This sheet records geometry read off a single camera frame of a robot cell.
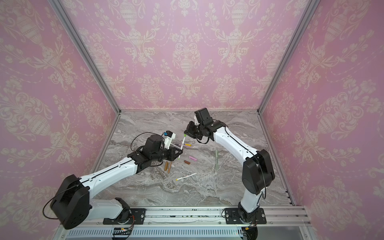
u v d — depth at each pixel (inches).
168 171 35.2
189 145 39.3
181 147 32.0
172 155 29.9
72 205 16.1
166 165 35.9
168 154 28.6
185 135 32.7
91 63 35.9
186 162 36.4
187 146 39.1
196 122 30.0
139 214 29.3
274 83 39.6
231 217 28.9
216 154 37.9
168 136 29.1
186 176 34.4
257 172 17.9
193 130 29.4
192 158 37.1
